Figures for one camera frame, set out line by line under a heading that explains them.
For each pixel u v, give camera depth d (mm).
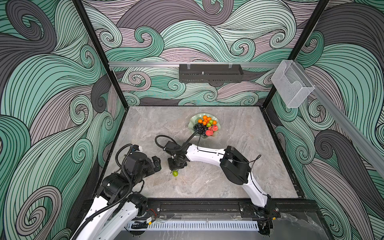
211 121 1033
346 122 591
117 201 424
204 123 1037
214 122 1037
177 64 942
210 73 967
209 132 971
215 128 994
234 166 525
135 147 622
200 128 1005
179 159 663
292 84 778
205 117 1067
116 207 458
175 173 835
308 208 747
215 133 974
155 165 623
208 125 1012
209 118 1067
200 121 1053
